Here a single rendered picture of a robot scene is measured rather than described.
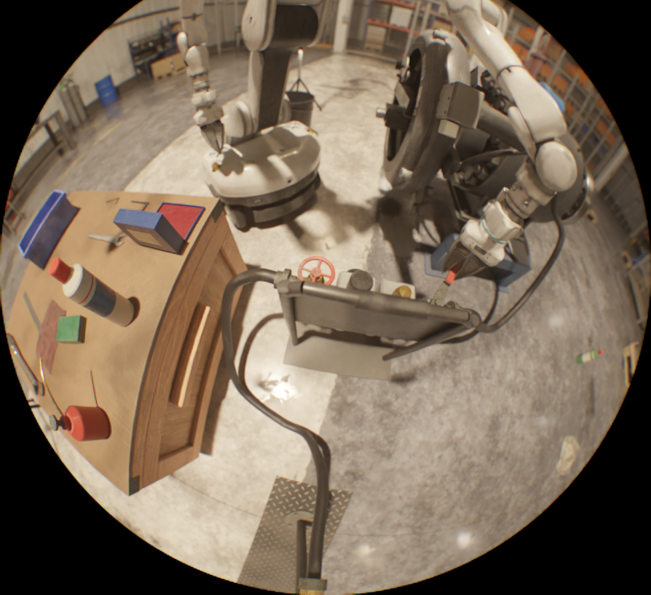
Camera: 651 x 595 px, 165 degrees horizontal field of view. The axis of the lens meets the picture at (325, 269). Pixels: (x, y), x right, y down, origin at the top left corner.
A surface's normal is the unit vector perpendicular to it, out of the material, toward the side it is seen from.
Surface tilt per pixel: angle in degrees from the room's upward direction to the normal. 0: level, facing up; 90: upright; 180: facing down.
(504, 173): 93
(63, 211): 90
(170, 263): 0
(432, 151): 91
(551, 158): 88
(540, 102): 71
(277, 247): 0
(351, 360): 0
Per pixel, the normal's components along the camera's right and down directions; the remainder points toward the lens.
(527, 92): -0.83, 0.04
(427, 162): -0.20, 0.91
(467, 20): -0.92, 0.36
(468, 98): -0.13, 0.61
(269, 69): 0.57, 0.82
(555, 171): -0.58, 0.71
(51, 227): 0.96, 0.27
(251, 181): 0.23, 0.49
